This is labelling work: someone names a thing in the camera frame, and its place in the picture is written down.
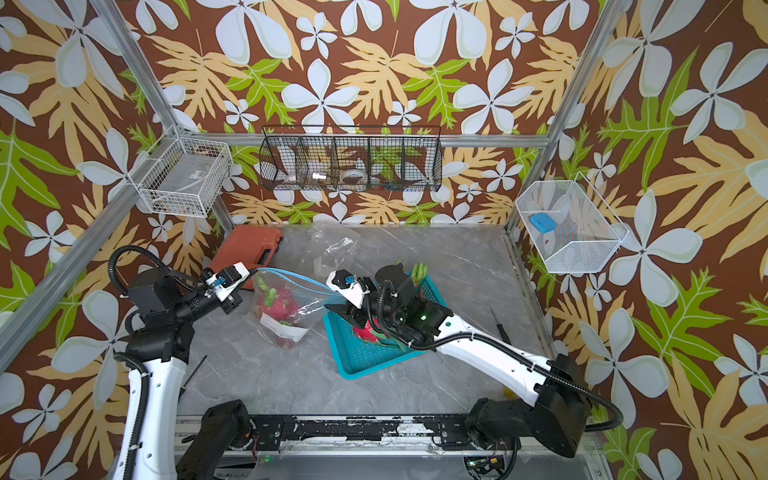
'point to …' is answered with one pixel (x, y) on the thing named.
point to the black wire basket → (351, 157)
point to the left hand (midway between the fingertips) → (250, 264)
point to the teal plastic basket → (355, 356)
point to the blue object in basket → (543, 222)
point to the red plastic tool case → (253, 246)
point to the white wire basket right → (572, 226)
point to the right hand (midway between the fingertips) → (331, 294)
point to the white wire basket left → (184, 177)
